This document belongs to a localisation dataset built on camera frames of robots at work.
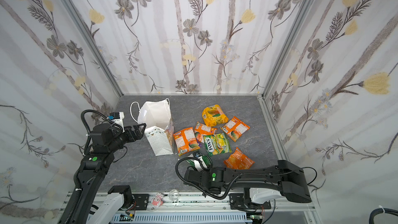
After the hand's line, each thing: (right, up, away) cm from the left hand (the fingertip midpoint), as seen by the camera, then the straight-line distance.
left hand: (136, 121), depth 73 cm
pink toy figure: (+11, -38, -2) cm, 39 cm away
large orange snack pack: (+22, -13, +17) cm, 31 cm away
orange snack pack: (+31, -8, +25) cm, 41 cm away
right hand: (+27, -24, +2) cm, 36 cm away
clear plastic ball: (+18, -38, +4) cm, 42 cm away
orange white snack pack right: (+53, -6, +25) cm, 59 cm away
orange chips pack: (+53, -23, +12) cm, 59 cm away
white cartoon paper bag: (+12, -2, -2) cm, 12 cm away
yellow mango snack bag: (+40, +2, +29) cm, 49 cm away
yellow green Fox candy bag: (+41, -15, +17) cm, 47 cm away
